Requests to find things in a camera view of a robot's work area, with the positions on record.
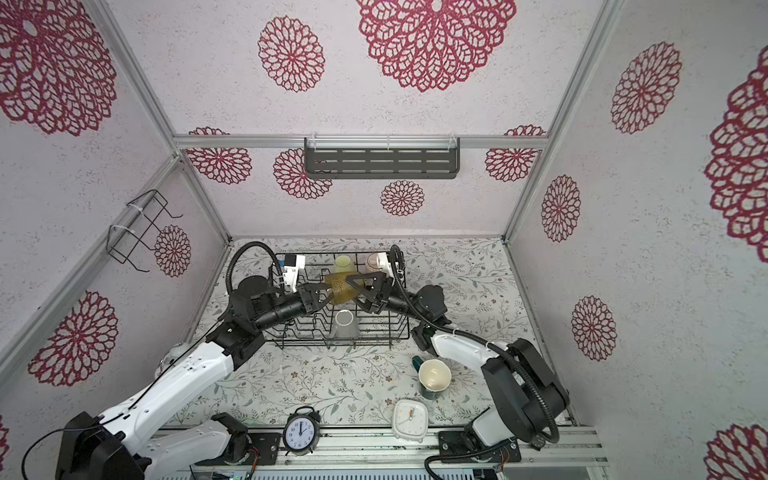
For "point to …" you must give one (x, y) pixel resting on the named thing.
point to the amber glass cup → (342, 291)
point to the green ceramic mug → (344, 264)
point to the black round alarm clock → (301, 430)
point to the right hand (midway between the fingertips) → (345, 290)
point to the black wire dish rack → (316, 327)
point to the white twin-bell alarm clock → (174, 354)
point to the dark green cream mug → (434, 376)
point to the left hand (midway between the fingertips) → (341, 291)
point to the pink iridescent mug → (372, 262)
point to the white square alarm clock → (410, 419)
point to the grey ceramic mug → (345, 327)
